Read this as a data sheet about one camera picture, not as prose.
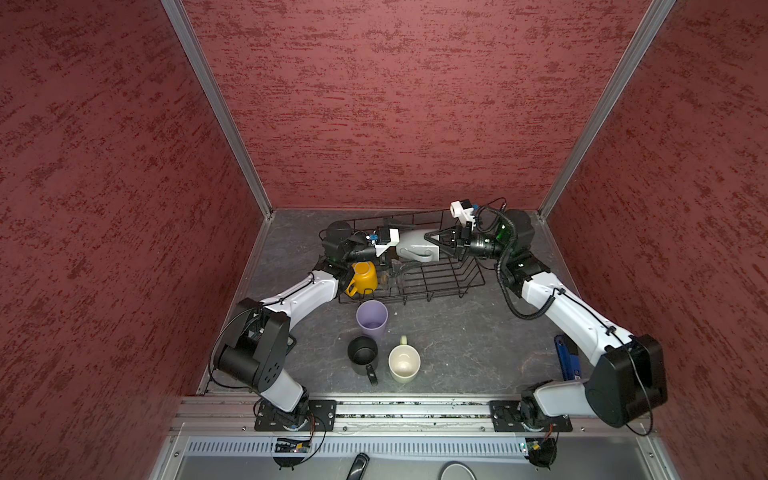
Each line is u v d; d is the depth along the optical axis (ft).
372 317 2.85
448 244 2.11
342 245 2.06
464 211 2.24
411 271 3.38
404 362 2.68
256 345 1.48
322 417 2.43
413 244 2.28
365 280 2.91
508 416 2.43
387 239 2.00
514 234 1.81
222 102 2.89
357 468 2.11
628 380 1.35
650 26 2.39
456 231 2.14
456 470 2.20
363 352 2.70
